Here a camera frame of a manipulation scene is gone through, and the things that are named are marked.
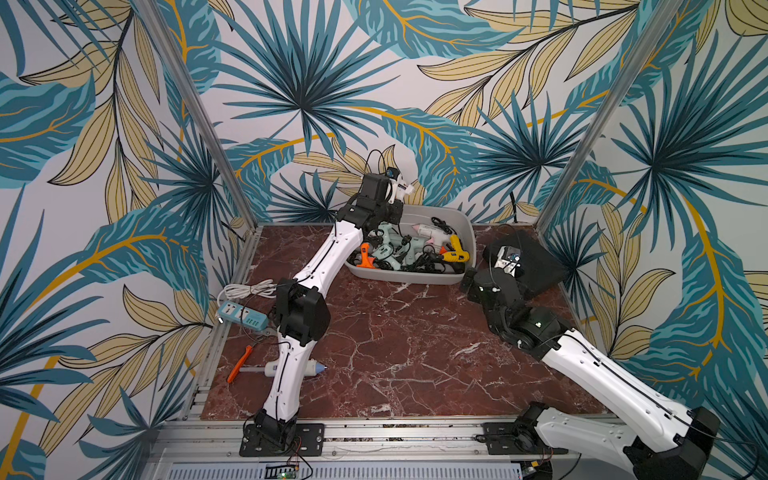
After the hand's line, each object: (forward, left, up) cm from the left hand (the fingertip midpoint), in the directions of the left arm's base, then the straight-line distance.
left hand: (398, 205), depth 90 cm
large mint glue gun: (+2, -7, -21) cm, 22 cm away
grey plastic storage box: (+12, -24, -17) cm, 32 cm away
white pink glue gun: (+9, -16, -22) cm, 29 cm away
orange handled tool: (-41, +44, -24) cm, 65 cm away
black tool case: (-7, -49, -20) cm, 54 cm away
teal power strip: (-26, +47, -23) cm, 58 cm away
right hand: (-25, -21, 0) cm, 33 cm away
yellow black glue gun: (-3, -22, -20) cm, 30 cm away
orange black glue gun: (-7, +10, -19) cm, 23 cm away
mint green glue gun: (+9, +4, -19) cm, 21 cm away
